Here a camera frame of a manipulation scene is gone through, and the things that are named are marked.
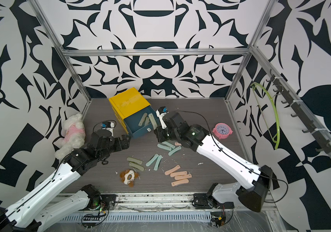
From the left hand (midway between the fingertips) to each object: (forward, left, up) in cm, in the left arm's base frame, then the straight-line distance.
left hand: (122, 135), depth 76 cm
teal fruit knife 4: (0, -28, -20) cm, 34 cm away
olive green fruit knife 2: (-5, -4, -20) cm, 21 cm away
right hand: (-1, -17, +7) cm, 19 cm away
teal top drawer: (+11, -9, -4) cm, 14 cm away
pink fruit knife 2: (-14, -29, -20) cm, 38 cm away
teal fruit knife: (-7, -13, -20) cm, 25 cm away
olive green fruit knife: (+1, -16, +10) cm, 19 cm away
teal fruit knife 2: (-7, -17, -20) cm, 27 cm away
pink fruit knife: (+4, -30, -19) cm, 36 cm away
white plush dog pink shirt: (+4, +29, -7) cm, 30 cm away
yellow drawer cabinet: (+17, -2, +6) cm, 18 cm away
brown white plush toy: (-16, -1, -17) cm, 23 cm away
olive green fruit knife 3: (-9, -5, -20) cm, 22 cm away
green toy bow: (-8, -73, +9) cm, 74 cm away
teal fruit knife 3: (+3, -22, -20) cm, 30 cm away
